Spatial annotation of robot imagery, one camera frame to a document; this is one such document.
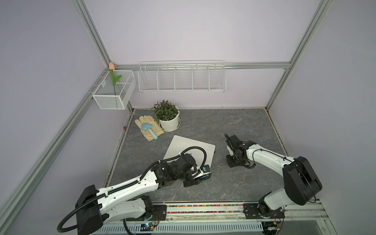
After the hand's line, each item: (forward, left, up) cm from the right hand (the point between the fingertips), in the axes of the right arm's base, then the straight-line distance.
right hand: (231, 162), depth 89 cm
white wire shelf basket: (+49, +31, +28) cm, 65 cm away
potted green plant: (+26, +40, +15) cm, 49 cm away
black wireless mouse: (-13, +17, +13) cm, 25 cm away
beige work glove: (+28, +51, -2) cm, 59 cm away
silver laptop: (+14, +33, -2) cm, 36 cm away
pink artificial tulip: (+41, +72, +31) cm, 89 cm away
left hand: (-11, +21, +10) cm, 26 cm away
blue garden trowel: (+28, +58, +1) cm, 64 cm away
